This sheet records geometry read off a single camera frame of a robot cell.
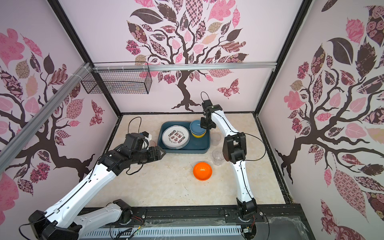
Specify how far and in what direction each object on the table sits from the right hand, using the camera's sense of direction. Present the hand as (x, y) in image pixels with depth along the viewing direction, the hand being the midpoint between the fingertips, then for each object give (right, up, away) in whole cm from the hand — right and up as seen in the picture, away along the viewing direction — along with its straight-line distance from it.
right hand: (206, 125), depth 101 cm
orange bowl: (-3, -28, -14) cm, 32 cm away
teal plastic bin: (-7, -14, -1) cm, 16 cm away
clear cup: (+6, -9, -4) cm, 11 cm away
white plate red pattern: (-21, -9, +2) cm, 23 cm away
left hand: (-25, -16, -27) cm, 40 cm away
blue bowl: (-7, -2, 0) cm, 8 cm away
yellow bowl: (-5, -8, -1) cm, 9 cm away
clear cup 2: (+7, -21, -6) cm, 23 cm away
